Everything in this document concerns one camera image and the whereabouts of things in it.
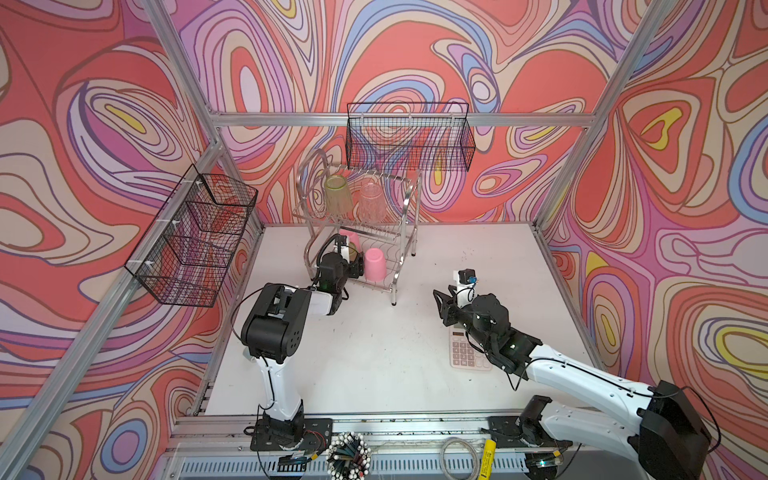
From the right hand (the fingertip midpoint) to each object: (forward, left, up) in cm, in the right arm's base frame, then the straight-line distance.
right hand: (442, 296), depth 80 cm
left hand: (+23, +26, -6) cm, 35 cm away
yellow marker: (-36, -7, -15) cm, 39 cm away
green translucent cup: (+15, +25, +2) cm, 29 cm away
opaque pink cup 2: (+14, +19, -4) cm, 23 cm away
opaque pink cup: (+23, +26, -1) cm, 35 cm away
